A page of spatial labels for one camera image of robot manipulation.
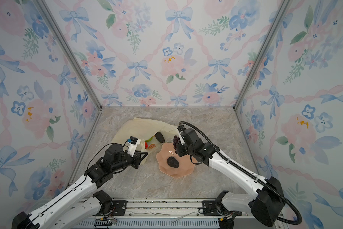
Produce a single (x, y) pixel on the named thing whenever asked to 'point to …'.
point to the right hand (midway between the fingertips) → (179, 144)
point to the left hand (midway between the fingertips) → (147, 153)
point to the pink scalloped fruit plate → (186, 166)
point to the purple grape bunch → (176, 140)
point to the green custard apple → (149, 140)
